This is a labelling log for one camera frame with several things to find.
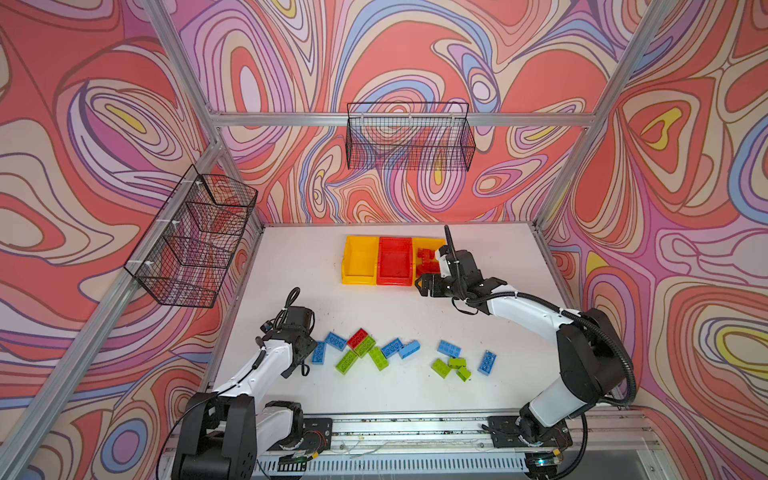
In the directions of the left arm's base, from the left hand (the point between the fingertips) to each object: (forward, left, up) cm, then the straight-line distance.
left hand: (304, 349), depth 88 cm
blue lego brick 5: (-2, -5, +1) cm, 6 cm away
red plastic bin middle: (+34, -28, +3) cm, 44 cm away
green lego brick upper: (0, -18, +2) cm, 19 cm away
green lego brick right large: (-6, -41, +1) cm, 41 cm away
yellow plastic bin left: (+33, -15, +2) cm, 36 cm away
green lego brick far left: (-5, -14, +2) cm, 14 cm away
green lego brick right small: (-5, -45, +2) cm, 46 cm away
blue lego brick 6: (+2, -9, +2) cm, 10 cm away
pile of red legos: (+27, -39, +6) cm, 48 cm away
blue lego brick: (-1, -27, +2) cm, 27 cm away
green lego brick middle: (-4, -23, +2) cm, 23 cm away
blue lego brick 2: (-1, -32, +2) cm, 32 cm away
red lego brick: (+2, -16, +2) cm, 16 cm away
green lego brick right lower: (-8, -46, +2) cm, 47 cm away
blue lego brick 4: (-5, -54, +2) cm, 54 cm away
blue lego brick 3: (-1, -43, +2) cm, 43 cm away
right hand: (+15, -38, +10) cm, 42 cm away
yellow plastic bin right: (+36, -38, +7) cm, 53 cm away
